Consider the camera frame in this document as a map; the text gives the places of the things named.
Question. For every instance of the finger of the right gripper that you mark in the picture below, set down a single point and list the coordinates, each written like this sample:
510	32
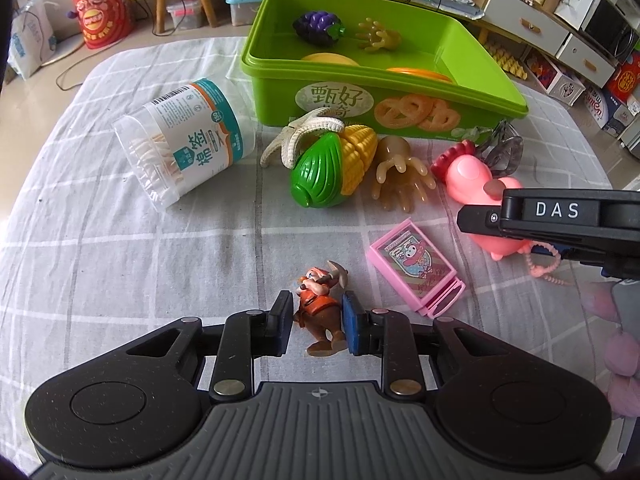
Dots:
480	219

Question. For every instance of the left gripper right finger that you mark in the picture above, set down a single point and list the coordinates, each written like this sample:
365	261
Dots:
388	335

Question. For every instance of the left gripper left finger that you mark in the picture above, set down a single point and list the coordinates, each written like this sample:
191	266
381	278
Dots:
245	337

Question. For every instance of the pink pig toy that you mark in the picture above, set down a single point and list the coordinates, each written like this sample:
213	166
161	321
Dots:
469	181

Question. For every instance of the pink card box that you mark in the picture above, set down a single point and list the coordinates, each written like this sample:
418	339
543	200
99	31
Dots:
416	269

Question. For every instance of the tan rubber hand toy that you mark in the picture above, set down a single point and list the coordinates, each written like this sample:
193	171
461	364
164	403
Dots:
399	176
374	36

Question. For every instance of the orange toy pot lid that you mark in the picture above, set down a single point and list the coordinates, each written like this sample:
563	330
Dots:
420	72

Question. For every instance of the toy corn with green husk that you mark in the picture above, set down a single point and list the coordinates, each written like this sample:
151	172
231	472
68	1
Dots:
333	166

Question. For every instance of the white starfish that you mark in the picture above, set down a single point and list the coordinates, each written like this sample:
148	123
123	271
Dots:
293	139

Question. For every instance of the cotton swab jar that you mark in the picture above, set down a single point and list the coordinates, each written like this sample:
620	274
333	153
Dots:
178	141

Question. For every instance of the yellow toy pot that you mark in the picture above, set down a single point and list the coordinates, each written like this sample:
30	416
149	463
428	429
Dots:
330	58

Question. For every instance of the purple toy grapes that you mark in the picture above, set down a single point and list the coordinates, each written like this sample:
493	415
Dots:
319	28

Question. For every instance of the yellow egg tray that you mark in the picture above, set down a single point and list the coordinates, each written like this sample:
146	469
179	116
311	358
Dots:
505	59

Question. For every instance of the grey checked tablecloth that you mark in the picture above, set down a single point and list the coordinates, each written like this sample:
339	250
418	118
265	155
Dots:
87	263

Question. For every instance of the green plastic cookie box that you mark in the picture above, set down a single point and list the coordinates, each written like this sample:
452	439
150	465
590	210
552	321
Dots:
286	87

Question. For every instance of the microwave oven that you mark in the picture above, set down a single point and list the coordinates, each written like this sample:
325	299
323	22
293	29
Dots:
611	25

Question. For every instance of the clear storage bin pink contents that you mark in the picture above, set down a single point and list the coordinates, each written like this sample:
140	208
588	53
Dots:
185	14

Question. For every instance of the clear storage bin blue lid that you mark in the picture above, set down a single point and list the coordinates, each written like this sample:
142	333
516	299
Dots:
243	12

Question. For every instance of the white paper shopping bag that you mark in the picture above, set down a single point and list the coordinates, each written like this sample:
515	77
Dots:
32	40

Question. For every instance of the red cartoon bucket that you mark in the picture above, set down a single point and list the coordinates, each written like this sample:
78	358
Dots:
103	22

